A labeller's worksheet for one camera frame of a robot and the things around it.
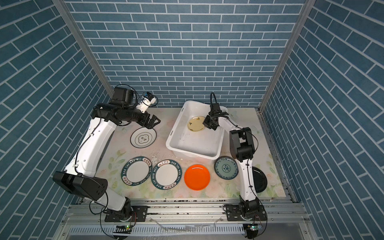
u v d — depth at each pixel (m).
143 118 0.64
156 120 0.66
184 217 0.74
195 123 1.11
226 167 0.89
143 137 1.02
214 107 0.87
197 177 0.85
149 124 0.65
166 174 0.86
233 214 0.73
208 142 1.02
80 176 0.40
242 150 0.62
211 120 0.82
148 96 0.64
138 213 0.74
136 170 0.87
